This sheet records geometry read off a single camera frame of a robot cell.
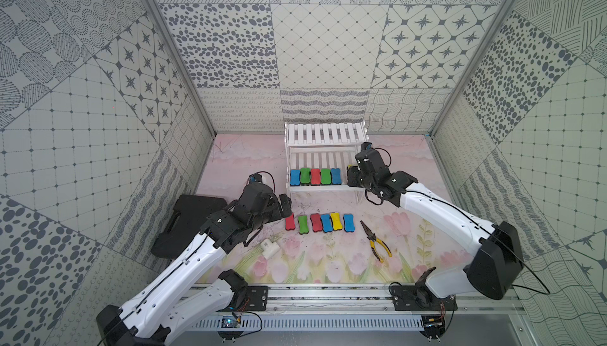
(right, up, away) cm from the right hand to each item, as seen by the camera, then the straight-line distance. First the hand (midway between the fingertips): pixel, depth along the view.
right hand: (353, 175), depth 83 cm
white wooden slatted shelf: (-10, +11, -2) cm, 15 cm away
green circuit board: (-41, -44, -12) cm, 61 cm away
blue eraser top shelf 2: (0, -19, +7) cm, 20 cm away
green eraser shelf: (-17, -1, +5) cm, 18 cm away
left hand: (-25, -7, -9) cm, 27 cm away
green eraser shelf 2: (-9, -1, +5) cm, 11 cm away
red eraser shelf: (-13, -1, +4) cm, 14 cm away
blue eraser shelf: (-21, -1, +3) cm, 21 cm away
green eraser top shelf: (-18, -19, +7) cm, 27 cm away
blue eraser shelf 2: (-6, -1, +5) cm, 7 cm away
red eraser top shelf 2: (-13, -19, +7) cm, 24 cm away
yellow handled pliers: (+8, -24, +3) cm, 25 cm away
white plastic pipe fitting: (-30, -26, -1) cm, 40 cm away
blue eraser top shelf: (-9, -19, +7) cm, 22 cm away
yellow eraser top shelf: (-5, -19, +7) cm, 21 cm away
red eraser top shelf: (-23, -19, +7) cm, 31 cm away
